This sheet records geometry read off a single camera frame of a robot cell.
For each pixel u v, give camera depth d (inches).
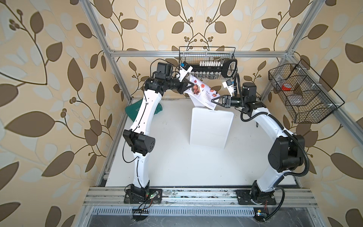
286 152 18.3
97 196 30.2
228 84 28.4
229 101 27.4
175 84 26.0
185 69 25.4
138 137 19.8
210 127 31.7
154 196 29.0
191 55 35.9
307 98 28.7
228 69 33.2
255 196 26.2
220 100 29.6
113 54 36.5
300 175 17.4
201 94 29.7
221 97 29.3
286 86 31.7
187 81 28.9
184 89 26.2
